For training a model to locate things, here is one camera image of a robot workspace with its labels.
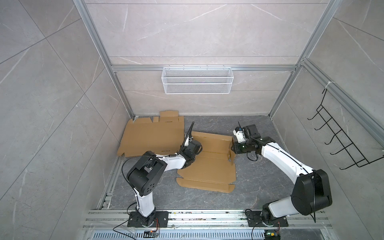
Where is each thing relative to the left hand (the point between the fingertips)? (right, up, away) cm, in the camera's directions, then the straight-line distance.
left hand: (190, 141), depth 96 cm
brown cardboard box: (+16, -18, -2) cm, 24 cm away
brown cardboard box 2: (-38, +3, +15) cm, 41 cm away
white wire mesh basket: (+5, +41, +5) cm, 42 cm away
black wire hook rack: (+70, +1, -33) cm, 77 cm away
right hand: (+26, -3, -8) cm, 27 cm away
